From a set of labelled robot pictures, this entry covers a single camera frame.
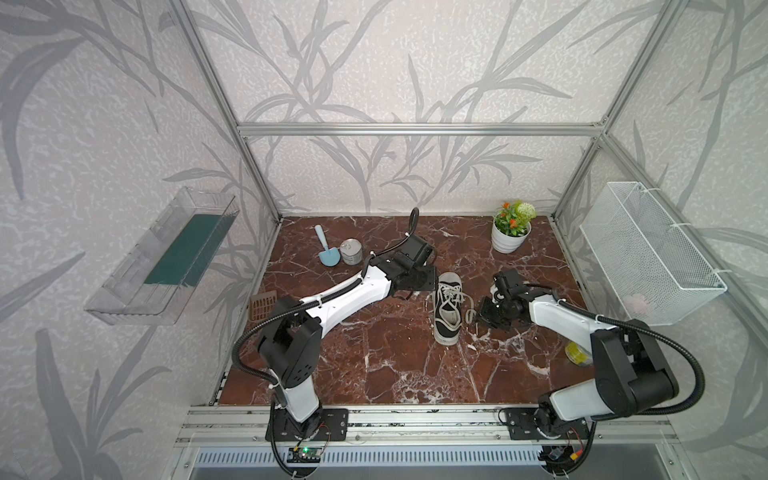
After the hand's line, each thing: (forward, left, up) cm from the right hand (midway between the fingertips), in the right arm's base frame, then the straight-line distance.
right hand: (474, 308), depth 91 cm
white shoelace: (+1, +8, +4) cm, 9 cm away
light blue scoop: (+22, +48, -3) cm, 53 cm away
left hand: (+5, +11, +13) cm, 18 cm away
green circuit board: (-36, +46, -4) cm, 59 cm away
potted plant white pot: (+23, -15, +2) cm, 28 cm away
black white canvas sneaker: (-9, +10, +1) cm, 14 cm away
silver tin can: (+22, +40, +1) cm, 46 cm away
